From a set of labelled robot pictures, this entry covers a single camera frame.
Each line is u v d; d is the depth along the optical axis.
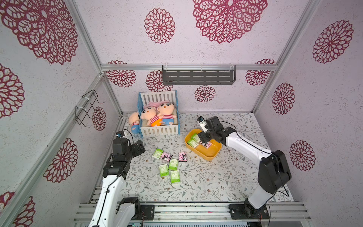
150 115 1.02
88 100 0.78
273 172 0.45
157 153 0.95
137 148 0.69
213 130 0.67
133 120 1.05
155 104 1.11
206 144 0.97
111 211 0.42
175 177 0.84
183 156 0.92
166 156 0.92
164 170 0.87
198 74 0.94
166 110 1.02
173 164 0.90
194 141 1.00
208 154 0.96
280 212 0.76
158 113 1.04
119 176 0.50
